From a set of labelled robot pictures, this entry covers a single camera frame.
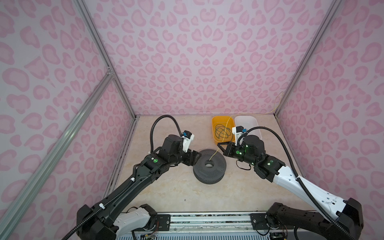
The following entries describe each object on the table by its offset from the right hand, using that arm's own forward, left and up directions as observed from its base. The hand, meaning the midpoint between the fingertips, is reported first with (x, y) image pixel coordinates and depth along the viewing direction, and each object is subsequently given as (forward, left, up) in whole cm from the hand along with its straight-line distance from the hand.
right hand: (217, 144), depth 71 cm
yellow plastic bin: (+42, -9, -29) cm, 52 cm away
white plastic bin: (+35, -26, -24) cm, 50 cm away
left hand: (-2, +9, -4) cm, 10 cm away
